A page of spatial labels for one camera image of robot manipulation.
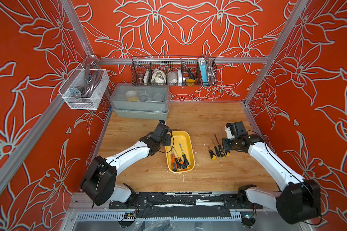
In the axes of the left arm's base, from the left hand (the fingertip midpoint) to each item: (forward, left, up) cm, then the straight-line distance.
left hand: (168, 136), depth 87 cm
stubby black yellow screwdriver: (-8, -28, -7) cm, 30 cm away
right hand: (-3, -33, 0) cm, 33 cm away
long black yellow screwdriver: (-8, -35, 0) cm, 36 cm away
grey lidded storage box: (+26, +15, +5) cm, 30 cm away
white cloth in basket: (+30, +8, +22) cm, 38 cm away
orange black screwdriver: (-14, -5, -7) cm, 17 cm away
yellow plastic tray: (-1, -9, -6) cm, 11 cm away
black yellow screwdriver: (-3, -35, -9) cm, 36 cm away
